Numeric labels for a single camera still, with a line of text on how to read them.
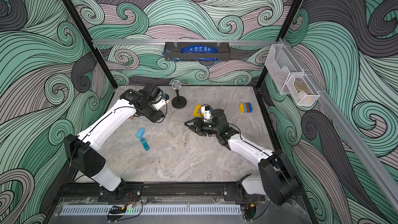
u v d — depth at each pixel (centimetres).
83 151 41
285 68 74
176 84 83
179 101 107
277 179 41
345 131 51
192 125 72
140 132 93
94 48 97
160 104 71
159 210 76
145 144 90
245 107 105
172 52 92
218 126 64
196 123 71
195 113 103
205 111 77
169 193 74
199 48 92
